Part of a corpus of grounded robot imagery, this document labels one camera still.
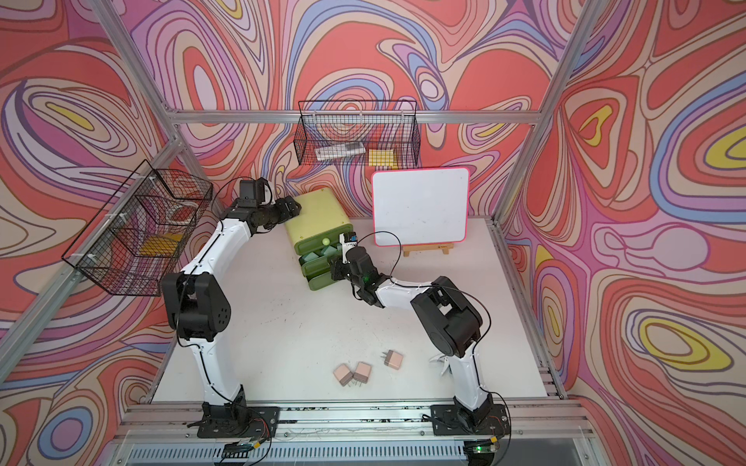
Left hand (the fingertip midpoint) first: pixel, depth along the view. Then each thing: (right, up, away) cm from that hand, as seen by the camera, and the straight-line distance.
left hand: (294, 210), depth 94 cm
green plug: (+6, -15, 0) cm, 16 cm away
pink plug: (+18, -48, -14) cm, 53 cm away
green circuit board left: (-7, -63, -23) cm, 67 cm away
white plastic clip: (+47, -45, -12) cm, 66 cm away
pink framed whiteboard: (+43, +2, +7) cm, 44 cm away
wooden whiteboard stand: (+53, -12, +12) cm, 56 cm away
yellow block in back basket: (+30, +17, -3) cm, 34 cm away
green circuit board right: (+53, -63, -23) cm, 85 cm away
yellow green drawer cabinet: (+8, -5, -3) cm, 9 cm away
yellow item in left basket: (-27, -11, -23) cm, 37 cm away
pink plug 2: (+23, -47, -14) cm, 55 cm away
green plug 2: (+12, -14, +2) cm, 18 cm away
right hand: (+12, -18, -1) cm, 22 cm away
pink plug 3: (+32, -44, -12) cm, 56 cm away
